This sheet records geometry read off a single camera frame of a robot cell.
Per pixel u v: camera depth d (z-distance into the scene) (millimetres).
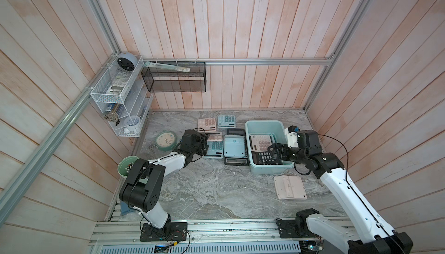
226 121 1116
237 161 934
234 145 979
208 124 1105
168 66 909
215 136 1010
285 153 673
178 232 733
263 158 909
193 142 740
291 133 687
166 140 1010
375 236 383
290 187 836
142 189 467
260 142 981
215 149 981
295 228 728
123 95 744
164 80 1079
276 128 957
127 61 798
